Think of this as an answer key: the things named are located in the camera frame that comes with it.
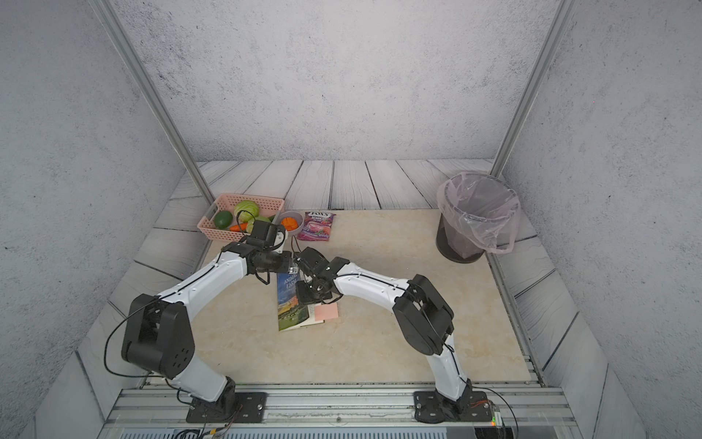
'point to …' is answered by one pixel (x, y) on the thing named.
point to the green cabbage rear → (246, 210)
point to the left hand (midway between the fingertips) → (294, 262)
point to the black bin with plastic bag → (478, 212)
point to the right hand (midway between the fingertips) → (299, 301)
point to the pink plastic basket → (268, 207)
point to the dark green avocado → (223, 219)
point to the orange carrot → (237, 228)
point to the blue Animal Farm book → (291, 314)
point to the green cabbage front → (250, 222)
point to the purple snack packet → (316, 227)
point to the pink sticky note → (324, 312)
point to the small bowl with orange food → (292, 221)
